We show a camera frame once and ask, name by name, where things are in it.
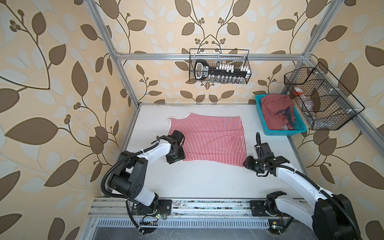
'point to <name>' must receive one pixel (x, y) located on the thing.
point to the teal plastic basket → (299, 126)
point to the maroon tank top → (277, 109)
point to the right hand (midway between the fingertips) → (246, 166)
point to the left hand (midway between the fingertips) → (182, 157)
